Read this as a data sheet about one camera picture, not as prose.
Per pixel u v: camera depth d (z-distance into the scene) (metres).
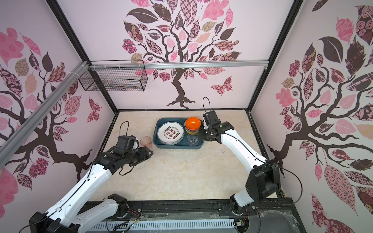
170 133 1.03
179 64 0.94
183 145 1.00
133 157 0.65
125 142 0.58
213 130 0.58
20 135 0.53
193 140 1.00
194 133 0.98
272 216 0.72
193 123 1.01
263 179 0.42
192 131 0.97
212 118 0.63
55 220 0.38
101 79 1.01
